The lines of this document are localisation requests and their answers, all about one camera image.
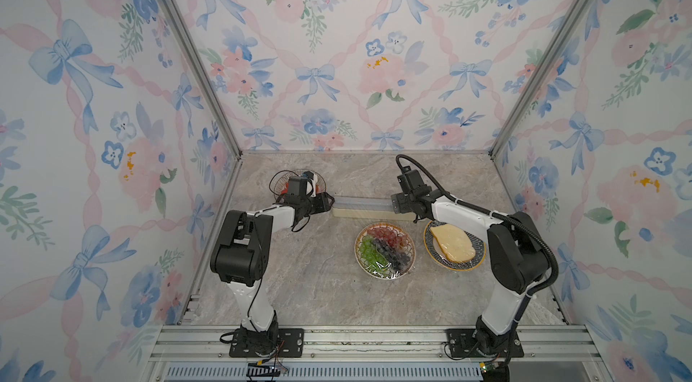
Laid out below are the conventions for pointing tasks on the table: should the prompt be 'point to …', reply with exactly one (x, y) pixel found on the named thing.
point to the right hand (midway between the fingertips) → (412, 195)
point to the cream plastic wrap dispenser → (368, 208)
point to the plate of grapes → (385, 250)
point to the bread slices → (452, 243)
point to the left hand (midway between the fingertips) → (330, 199)
